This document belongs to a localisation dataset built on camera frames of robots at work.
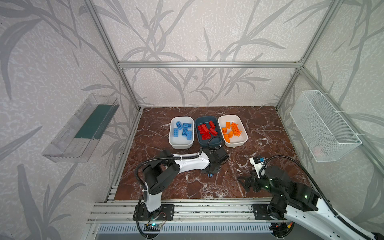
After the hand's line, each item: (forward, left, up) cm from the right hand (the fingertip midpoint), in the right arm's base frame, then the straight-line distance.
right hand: (243, 171), depth 73 cm
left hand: (+8, +12, -13) cm, 20 cm away
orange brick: (+39, +1, -13) cm, 41 cm away
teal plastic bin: (+35, +16, -11) cm, 40 cm away
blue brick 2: (+39, +31, -13) cm, 52 cm away
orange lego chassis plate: (+33, -3, -11) cm, 35 cm away
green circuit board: (-22, +44, -16) cm, 52 cm away
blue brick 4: (+30, +29, -13) cm, 44 cm away
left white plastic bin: (+34, +35, -14) cm, 50 cm away
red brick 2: (+32, +13, -12) cm, 36 cm away
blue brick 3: (+33, +33, -14) cm, 48 cm away
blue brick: (+38, +37, -13) cm, 55 cm away
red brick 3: (+32, +17, -10) cm, 37 cm away
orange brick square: (+33, +5, -11) cm, 35 cm away
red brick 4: (+29, +18, -14) cm, 36 cm away
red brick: (+39, +13, -13) cm, 43 cm away
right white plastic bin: (+25, -2, -13) cm, 29 cm away
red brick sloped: (+33, +20, -11) cm, 40 cm away
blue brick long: (+33, +39, -14) cm, 53 cm away
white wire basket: (+8, -34, +19) cm, 40 cm away
